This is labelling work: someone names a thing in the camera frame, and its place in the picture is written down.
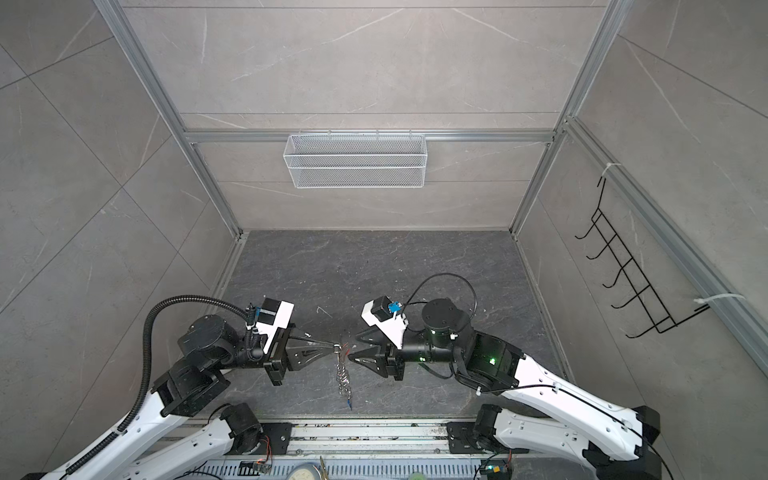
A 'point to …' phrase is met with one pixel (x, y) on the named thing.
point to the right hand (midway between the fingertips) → (356, 344)
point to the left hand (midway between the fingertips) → (332, 344)
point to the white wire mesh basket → (355, 161)
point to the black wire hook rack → (661, 321)
